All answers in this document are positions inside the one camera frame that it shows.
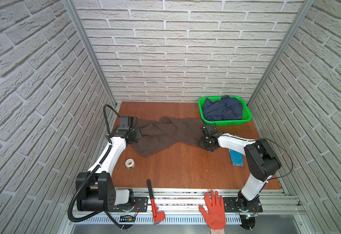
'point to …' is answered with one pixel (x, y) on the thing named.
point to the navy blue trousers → (227, 108)
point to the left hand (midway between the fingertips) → (139, 131)
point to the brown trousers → (157, 134)
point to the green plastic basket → (246, 115)
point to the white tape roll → (129, 166)
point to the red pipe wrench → (158, 216)
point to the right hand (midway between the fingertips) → (203, 145)
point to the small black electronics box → (127, 218)
